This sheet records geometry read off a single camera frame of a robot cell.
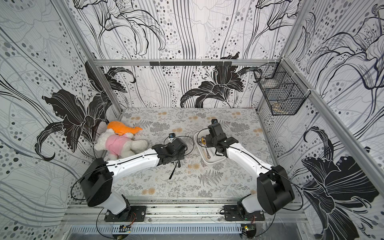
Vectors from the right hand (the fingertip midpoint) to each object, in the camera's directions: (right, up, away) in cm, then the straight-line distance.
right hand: (212, 135), depth 88 cm
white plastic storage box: (+2, -15, +4) cm, 15 cm away
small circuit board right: (+15, -42, -18) cm, 49 cm away
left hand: (-19, -12, -2) cm, 22 cm away
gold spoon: (-5, -4, +10) cm, 12 cm away
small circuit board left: (-45, -45, -16) cm, 65 cm away
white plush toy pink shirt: (-58, -3, +3) cm, 58 cm away
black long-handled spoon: (-24, -22, 0) cm, 33 cm away
